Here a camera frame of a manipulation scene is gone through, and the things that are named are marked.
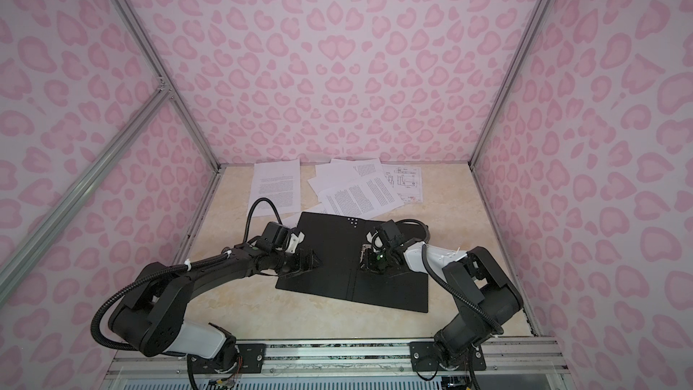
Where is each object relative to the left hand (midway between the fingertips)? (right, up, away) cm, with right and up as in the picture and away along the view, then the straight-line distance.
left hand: (314, 267), depth 87 cm
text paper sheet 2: (+6, +32, +31) cm, 45 cm away
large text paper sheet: (+17, +21, +22) cm, 35 cm away
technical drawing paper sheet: (+35, +28, +27) cm, 52 cm away
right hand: (+14, 0, 0) cm, 15 cm away
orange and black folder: (+7, +5, +13) cm, 15 cm away
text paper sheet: (-19, +28, +27) cm, 43 cm away
